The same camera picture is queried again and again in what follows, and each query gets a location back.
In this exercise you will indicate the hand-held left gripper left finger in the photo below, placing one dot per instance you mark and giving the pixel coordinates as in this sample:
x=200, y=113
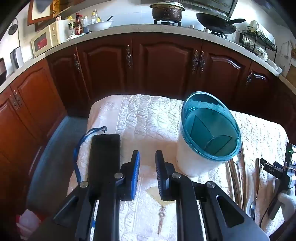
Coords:
x=136, y=176

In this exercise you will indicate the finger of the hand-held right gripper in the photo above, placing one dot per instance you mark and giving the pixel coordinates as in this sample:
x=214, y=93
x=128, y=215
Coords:
x=271, y=166
x=278, y=197

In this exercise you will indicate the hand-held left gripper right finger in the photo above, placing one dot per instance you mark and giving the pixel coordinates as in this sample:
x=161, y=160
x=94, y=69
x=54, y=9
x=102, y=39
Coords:
x=159, y=176

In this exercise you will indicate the metal spoon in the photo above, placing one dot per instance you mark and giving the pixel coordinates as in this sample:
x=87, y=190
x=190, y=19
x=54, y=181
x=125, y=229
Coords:
x=237, y=157

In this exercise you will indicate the white floral utensil holder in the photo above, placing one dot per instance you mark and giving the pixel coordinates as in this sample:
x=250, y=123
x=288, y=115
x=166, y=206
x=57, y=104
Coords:
x=196, y=160

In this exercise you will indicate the bunch of wooden chopsticks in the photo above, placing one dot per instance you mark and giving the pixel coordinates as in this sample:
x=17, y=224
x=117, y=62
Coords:
x=233, y=183

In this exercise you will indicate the person's right hand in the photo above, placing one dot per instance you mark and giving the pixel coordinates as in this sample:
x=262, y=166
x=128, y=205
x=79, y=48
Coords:
x=289, y=206

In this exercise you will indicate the black smartphone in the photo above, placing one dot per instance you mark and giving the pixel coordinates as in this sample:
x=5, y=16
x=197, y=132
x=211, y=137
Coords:
x=104, y=150

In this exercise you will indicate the small metal key charm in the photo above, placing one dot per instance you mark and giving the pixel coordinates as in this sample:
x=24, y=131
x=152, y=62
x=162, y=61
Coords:
x=161, y=217

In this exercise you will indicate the white quilted tablecloth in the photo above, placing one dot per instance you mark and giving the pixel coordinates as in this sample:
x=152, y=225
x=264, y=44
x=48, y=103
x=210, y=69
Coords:
x=148, y=125

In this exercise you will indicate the stack of white bowls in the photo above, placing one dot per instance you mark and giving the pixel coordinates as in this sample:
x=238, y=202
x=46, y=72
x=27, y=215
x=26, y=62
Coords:
x=275, y=66

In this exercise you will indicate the brown wooden base cabinets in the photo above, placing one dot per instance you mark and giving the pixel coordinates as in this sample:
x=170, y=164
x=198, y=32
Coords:
x=161, y=67

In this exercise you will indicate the floral ceramic pot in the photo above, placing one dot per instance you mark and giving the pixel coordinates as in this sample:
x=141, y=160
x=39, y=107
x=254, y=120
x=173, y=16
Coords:
x=261, y=54

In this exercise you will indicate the pink red cloth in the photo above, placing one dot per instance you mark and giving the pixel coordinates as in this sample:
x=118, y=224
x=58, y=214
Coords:
x=27, y=222

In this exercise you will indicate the grey kitchen countertop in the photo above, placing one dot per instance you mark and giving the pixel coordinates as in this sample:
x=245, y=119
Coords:
x=138, y=29

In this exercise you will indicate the black gas stove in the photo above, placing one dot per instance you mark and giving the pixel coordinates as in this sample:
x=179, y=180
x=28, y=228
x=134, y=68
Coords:
x=175, y=23

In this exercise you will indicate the black wok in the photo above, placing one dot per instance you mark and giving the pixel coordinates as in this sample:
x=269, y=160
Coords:
x=215, y=23

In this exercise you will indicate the white mixing bowl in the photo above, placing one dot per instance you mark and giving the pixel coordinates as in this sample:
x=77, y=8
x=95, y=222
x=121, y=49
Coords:
x=99, y=26

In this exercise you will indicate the dark sauce bottle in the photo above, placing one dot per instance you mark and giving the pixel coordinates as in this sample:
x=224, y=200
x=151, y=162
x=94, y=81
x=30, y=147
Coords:
x=78, y=26

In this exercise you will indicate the green cap bottle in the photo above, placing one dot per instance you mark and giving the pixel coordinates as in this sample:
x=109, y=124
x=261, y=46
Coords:
x=71, y=29

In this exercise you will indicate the dark cooking pot with lid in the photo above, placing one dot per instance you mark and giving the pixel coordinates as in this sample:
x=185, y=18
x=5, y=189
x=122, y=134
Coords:
x=167, y=12

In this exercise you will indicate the cream microwave oven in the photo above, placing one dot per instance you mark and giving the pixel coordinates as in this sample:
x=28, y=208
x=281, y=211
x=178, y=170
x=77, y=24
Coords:
x=44, y=40

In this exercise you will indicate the clear oil bottle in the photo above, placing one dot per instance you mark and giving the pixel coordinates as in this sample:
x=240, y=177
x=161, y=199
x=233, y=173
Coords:
x=94, y=17

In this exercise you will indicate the white electric kettle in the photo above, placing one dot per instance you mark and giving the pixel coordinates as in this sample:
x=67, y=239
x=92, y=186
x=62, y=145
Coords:
x=16, y=59

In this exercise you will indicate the brown wooden wall cabinet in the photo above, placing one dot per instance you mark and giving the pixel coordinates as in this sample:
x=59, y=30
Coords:
x=40, y=11

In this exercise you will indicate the round black wall object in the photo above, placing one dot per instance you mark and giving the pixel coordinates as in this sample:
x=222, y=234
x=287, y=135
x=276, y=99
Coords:
x=13, y=29

